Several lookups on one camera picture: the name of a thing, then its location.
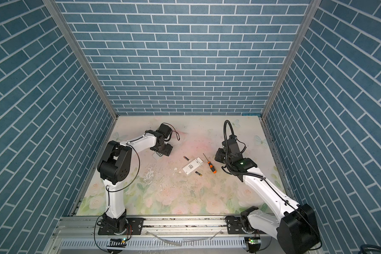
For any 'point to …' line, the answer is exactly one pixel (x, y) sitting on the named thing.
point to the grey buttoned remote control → (157, 155)
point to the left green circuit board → (117, 243)
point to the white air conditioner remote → (193, 165)
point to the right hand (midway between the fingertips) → (216, 150)
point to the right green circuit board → (254, 240)
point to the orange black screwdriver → (210, 165)
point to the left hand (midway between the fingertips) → (163, 149)
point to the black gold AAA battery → (200, 174)
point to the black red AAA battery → (186, 158)
